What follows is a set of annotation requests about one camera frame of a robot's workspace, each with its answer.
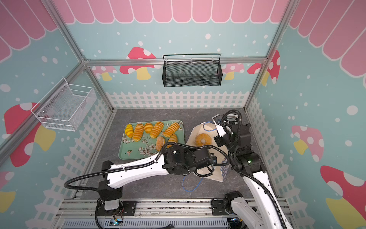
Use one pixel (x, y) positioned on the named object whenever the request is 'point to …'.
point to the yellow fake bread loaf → (157, 130)
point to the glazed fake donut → (201, 136)
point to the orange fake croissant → (138, 132)
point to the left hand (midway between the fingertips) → (189, 154)
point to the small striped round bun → (148, 127)
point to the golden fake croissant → (173, 138)
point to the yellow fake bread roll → (129, 130)
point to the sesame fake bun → (160, 142)
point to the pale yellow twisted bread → (171, 130)
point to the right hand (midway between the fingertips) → (218, 125)
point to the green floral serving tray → (146, 148)
